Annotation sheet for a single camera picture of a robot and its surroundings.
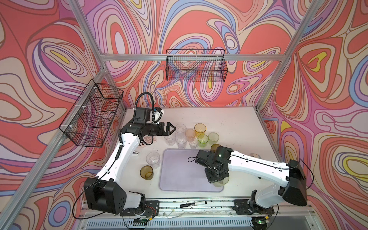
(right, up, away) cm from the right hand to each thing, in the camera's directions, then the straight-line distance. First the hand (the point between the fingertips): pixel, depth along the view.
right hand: (216, 182), depth 72 cm
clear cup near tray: (-37, +7, +19) cm, 42 cm away
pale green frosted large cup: (+3, -1, +3) cm, 5 cm away
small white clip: (-49, +10, +20) cm, 54 cm away
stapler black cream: (+28, +10, +17) cm, 34 cm away
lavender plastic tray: (-20, -1, +18) cm, 27 cm away
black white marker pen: (-12, -12, +2) cm, 17 cm away
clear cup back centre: (-19, +26, +31) cm, 45 cm away
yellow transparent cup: (-5, +26, +30) cm, 40 cm away
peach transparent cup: (-12, +23, +25) cm, 36 cm away
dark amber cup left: (-39, 0, +12) cm, 41 cm away
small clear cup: (-11, +16, +24) cm, 31 cm away
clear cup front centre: (-19, +18, +27) cm, 37 cm away
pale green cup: (+3, +20, +24) cm, 31 cm away
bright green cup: (-4, +18, +25) cm, 32 cm away
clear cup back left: (-26, +19, +19) cm, 38 cm away
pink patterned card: (-42, +18, +27) cm, 53 cm away
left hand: (-24, +28, +5) cm, 37 cm away
